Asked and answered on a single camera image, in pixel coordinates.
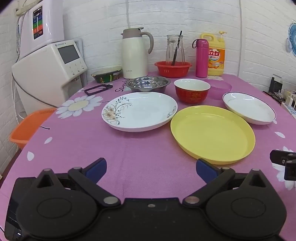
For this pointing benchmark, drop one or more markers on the orange plastic basin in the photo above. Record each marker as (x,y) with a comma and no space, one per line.
(25,132)

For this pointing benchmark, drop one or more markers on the purple plastic bowl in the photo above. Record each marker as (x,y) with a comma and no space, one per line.
(220,91)

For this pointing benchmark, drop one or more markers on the white floral plate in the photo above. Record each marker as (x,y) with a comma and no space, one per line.
(141,111)

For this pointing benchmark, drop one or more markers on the yellow detergent bottle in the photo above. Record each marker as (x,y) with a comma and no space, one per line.
(217,60)

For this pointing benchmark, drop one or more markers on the green instant noodle bowl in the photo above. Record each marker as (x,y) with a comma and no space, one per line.
(106,76)

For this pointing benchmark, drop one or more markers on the white power strip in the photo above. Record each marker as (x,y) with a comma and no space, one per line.
(289,102)

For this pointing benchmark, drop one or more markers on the yellow plastic plate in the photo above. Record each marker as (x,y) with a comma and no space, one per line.
(210,132)

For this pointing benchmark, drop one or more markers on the white wall water purifier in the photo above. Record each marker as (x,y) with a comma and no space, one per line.
(50,23)

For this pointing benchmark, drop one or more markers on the white dark-rimmed plate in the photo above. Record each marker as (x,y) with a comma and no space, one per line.
(249,109)

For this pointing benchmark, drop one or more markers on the red plastic basket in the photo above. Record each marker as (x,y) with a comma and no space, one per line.
(171,71)

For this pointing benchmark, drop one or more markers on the glass carafe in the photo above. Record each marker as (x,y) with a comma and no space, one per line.
(170,46)

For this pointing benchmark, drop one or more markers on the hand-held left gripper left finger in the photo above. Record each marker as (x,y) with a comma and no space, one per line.
(96,168)

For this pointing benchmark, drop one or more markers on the cream thermos jug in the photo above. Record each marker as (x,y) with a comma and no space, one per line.
(134,55)

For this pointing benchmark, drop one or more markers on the white water dispenser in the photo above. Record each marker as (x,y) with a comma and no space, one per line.
(41,69)

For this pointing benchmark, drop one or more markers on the black rectangular frame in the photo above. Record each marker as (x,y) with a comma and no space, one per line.
(108,86)

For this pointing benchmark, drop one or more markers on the red ceramic bowl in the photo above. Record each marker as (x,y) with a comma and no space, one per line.
(189,97)

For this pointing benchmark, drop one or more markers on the black utensil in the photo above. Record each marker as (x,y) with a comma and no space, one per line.
(177,47)

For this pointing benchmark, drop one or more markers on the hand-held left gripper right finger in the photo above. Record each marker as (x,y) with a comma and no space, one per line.
(204,169)

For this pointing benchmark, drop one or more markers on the pink floral tablecloth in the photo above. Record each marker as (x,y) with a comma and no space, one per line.
(115,148)

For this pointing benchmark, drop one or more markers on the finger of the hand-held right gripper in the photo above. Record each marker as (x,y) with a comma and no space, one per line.
(281,157)
(291,170)

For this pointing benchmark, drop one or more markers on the white wall conduit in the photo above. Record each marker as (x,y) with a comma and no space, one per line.
(242,34)

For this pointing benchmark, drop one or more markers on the blue wall ornament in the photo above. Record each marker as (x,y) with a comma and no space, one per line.
(292,39)

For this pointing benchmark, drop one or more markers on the pink water bottle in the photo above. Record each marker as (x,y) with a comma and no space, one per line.
(202,60)

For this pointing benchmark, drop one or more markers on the stainless steel bowl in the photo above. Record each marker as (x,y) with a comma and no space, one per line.
(148,84)

